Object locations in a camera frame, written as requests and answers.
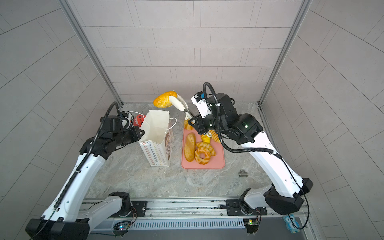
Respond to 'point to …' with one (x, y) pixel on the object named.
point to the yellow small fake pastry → (205, 138)
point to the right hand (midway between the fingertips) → (190, 121)
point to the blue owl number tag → (289, 224)
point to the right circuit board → (252, 225)
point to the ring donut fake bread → (207, 155)
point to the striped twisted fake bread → (214, 136)
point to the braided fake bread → (208, 146)
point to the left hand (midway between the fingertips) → (148, 129)
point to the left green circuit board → (122, 225)
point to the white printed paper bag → (157, 142)
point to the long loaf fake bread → (189, 146)
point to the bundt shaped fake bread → (187, 125)
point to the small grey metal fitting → (242, 173)
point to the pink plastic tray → (217, 161)
